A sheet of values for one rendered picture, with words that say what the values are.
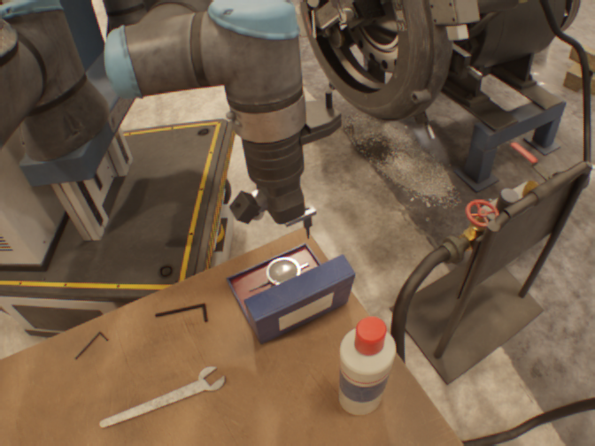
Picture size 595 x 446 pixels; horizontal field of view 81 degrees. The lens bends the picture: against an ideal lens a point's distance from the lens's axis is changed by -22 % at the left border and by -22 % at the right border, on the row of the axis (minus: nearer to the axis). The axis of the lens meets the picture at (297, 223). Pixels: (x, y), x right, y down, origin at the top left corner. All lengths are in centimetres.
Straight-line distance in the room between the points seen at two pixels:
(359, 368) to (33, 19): 67
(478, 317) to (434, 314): 14
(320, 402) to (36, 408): 50
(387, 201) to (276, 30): 119
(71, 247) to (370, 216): 98
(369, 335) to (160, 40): 38
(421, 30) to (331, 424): 94
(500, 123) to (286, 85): 122
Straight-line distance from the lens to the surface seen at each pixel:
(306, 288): 61
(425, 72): 120
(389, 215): 151
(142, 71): 47
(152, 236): 112
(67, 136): 77
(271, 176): 53
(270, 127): 48
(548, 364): 133
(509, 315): 135
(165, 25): 47
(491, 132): 156
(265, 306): 60
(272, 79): 45
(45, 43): 71
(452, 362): 122
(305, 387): 67
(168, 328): 76
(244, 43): 43
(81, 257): 118
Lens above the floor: 109
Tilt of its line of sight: 48 degrees down
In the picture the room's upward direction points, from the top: 7 degrees counter-clockwise
